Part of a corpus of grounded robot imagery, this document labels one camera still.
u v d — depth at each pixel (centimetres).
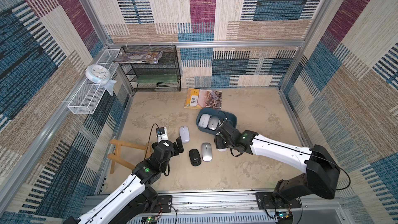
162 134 67
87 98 91
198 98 115
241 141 59
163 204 73
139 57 86
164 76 111
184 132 96
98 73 76
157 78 99
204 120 99
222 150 78
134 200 60
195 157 86
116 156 89
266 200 73
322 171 42
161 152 56
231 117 100
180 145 71
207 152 88
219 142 75
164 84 111
